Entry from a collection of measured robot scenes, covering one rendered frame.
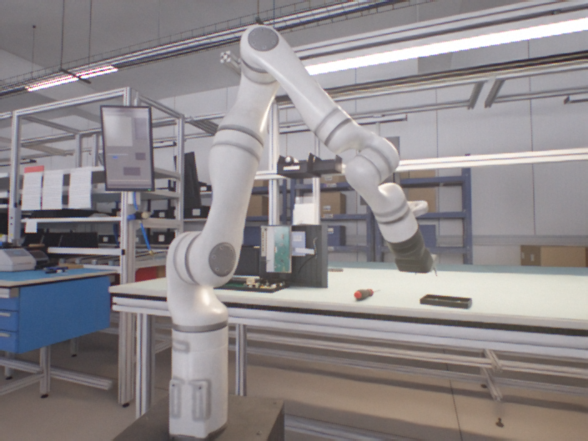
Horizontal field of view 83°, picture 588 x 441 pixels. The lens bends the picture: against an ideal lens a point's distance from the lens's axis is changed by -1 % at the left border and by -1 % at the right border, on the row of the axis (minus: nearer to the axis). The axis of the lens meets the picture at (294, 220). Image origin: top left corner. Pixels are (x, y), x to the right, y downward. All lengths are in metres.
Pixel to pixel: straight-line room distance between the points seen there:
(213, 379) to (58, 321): 1.89
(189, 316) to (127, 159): 1.80
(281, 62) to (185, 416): 0.63
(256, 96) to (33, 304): 1.88
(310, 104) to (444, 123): 4.78
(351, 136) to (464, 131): 4.76
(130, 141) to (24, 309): 1.08
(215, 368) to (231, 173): 0.32
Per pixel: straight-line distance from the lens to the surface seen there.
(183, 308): 0.59
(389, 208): 0.68
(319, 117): 0.66
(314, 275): 1.16
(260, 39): 0.73
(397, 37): 1.48
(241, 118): 0.64
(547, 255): 4.32
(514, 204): 5.30
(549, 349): 0.93
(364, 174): 0.62
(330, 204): 4.85
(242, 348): 1.99
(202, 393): 0.60
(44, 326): 2.39
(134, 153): 2.29
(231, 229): 0.57
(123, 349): 2.68
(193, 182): 3.64
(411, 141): 5.33
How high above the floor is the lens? 1.18
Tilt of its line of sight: 2 degrees up
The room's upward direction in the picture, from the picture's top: straight up
